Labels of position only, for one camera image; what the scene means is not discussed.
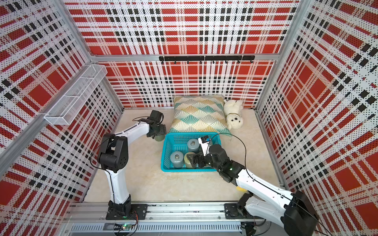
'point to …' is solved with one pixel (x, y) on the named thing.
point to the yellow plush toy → (241, 189)
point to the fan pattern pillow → (200, 113)
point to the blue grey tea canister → (177, 158)
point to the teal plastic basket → (169, 145)
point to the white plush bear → (232, 108)
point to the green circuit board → (126, 226)
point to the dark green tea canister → (159, 137)
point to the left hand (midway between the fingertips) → (160, 131)
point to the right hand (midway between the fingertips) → (196, 153)
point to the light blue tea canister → (193, 145)
